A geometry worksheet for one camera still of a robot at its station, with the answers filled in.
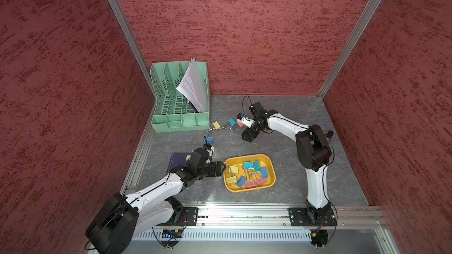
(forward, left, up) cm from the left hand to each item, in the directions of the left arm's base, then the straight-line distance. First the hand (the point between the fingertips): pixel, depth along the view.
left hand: (218, 170), depth 84 cm
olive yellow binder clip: (+1, -7, -1) cm, 7 cm away
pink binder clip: (-5, -21, -1) cm, 21 cm away
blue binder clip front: (+1, -23, -4) cm, 23 cm away
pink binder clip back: (-6, -15, -3) cm, 17 cm away
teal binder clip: (+3, -19, -1) cm, 20 cm away
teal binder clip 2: (+32, -6, -3) cm, 32 cm away
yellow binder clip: (-5, -6, 0) cm, 7 cm away
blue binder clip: (-5, -11, 0) cm, 12 cm away
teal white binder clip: (+3, -15, -2) cm, 16 cm away
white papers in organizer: (+40, +15, +20) cm, 48 cm away
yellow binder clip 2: (+28, +3, -2) cm, 28 cm away
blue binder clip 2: (+18, +7, -2) cm, 20 cm away
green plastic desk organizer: (+40, +33, -3) cm, 52 cm away
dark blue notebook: (+7, +23, -4) cm, 25 cm away
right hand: (+22, -17, 0) cm, 27 cm away
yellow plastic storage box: (-1, -15, -2) cm, 15 cm away
